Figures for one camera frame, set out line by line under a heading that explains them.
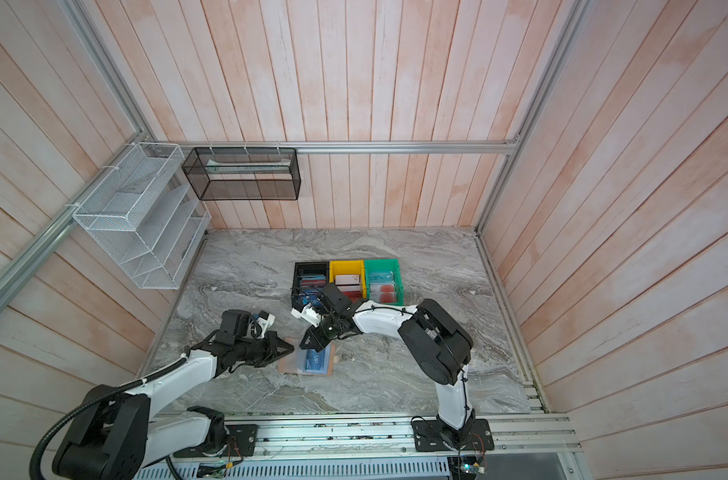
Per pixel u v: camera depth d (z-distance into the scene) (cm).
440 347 50
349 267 102
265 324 82
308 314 80
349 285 100
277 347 78
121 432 41
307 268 107
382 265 102
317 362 86
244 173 105
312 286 102
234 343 69
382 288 102
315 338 76
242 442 73
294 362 84
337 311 73
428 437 73
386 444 73
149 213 74
